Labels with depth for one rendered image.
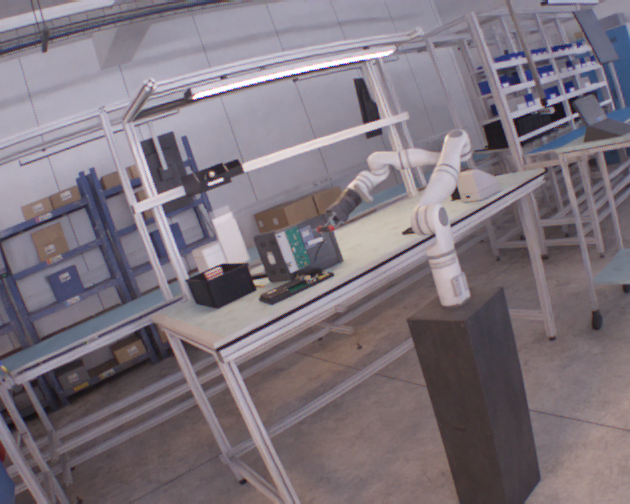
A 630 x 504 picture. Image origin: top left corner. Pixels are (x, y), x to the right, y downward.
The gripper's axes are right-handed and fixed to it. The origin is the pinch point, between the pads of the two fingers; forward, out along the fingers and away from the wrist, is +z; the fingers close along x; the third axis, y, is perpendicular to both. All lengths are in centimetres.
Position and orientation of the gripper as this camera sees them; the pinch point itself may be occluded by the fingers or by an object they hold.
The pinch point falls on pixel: (326, 230)
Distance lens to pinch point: 175.1
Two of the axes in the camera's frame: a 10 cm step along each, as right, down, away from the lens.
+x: -6.4, -7.0, -3.2
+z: -6.2, 7.1, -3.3
